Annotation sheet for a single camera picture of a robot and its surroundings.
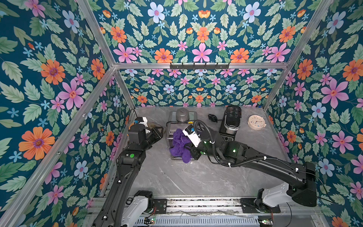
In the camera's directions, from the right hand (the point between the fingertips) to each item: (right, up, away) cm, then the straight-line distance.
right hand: (187, 139), depth 67 cm
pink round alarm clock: (+52, +7, +40) cm, 67 cm away
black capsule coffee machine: (+26, +7, +17) cm, 32 cm away
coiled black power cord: (+19, +11, +41) cm, 47 cm away
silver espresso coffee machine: (-5, +9, +8) cm, 13 cm away
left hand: (-13, +5, +5) cm, 15 cm away
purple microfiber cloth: (-4, 0, -4) cm, 5 cm away
